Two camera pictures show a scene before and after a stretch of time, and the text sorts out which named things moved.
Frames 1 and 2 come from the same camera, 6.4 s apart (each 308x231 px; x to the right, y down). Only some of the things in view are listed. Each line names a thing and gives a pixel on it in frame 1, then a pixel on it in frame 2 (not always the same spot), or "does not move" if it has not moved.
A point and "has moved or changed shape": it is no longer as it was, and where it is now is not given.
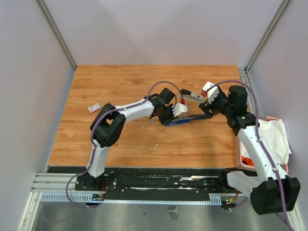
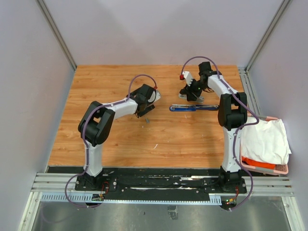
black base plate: (150, 180) does not move
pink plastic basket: (239, 163) does not move
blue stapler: (187, 119) has moved or changed shape
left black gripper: (171, 118) -> (148, 108)
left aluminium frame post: (43, 8) does not move
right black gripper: (221, 95) -> (189, 89)
